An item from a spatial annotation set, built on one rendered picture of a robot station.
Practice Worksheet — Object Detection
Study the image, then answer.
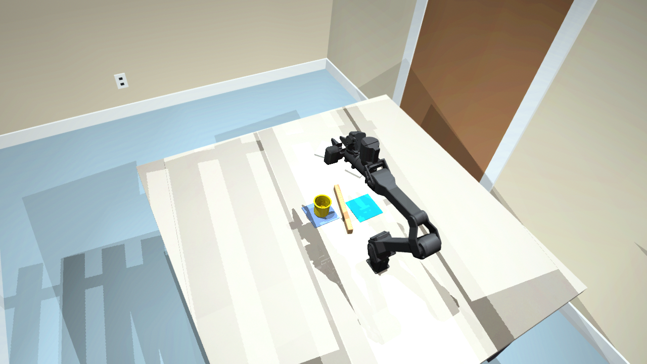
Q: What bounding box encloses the white flat square slab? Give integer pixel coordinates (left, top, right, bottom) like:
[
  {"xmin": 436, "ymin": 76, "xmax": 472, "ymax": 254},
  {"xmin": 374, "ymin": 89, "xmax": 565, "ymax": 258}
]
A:
[{"xmin": 345, "ymin": 164, "xmax": 362, "ymax": 178}]

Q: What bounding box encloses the light wooden plank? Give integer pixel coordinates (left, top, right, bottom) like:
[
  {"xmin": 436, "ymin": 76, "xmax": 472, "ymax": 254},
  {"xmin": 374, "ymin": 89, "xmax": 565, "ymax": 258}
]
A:
[{"xmin": 334, "ymin": 185, "xmax": 353, "ymax": 234}]

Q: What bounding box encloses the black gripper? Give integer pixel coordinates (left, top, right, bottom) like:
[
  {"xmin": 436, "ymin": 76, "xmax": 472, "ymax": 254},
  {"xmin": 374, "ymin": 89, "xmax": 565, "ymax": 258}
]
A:
[{"xmin": 324, "ymin": 136, "xmax": 360, "ymax": 169}]

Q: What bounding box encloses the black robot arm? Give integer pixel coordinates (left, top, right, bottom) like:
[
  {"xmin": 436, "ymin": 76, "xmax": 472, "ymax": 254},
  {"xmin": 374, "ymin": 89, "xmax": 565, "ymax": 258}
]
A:
[{"xmin": 345, "ymin": 131, "xmax": 442, "ymax": 274}]

